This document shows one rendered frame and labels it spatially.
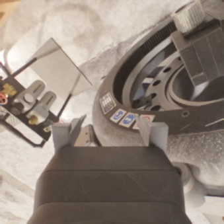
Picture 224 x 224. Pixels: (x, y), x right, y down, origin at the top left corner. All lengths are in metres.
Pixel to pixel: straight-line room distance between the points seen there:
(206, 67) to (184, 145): 0.14
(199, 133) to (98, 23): 0.95
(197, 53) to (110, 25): 0.83
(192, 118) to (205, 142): 0.04
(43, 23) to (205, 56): 1.04
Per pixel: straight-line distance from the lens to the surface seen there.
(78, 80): 1.24
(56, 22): 1.16
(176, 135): 0.23
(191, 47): 0.28
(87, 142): 0.42
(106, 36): 1.09
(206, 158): 0.21
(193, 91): 0.69
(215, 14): 0.31
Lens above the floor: 1.05
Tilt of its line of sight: 51 degrees down
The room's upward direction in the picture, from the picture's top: 170 degrees counter-clockwise
